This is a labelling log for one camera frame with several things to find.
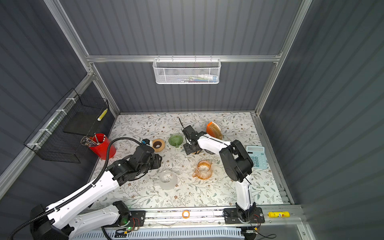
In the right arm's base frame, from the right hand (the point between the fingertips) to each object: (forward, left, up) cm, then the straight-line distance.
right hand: (192, 149), depth 97 cm
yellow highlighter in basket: (+6, +49, +26) cm, 56 cm away
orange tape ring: (-39, +2, -1) cm, 39 cm away
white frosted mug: (-20, +14, -2) cm, 24 cm away
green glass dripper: (+9, +12, -2) cm, 15 cm away
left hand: (-14, +16, +14) cm, 25 cm away
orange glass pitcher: (-12, -8, -3) cm, 15 cm away
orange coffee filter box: (+11, -14, +6) cm, 19 cm away
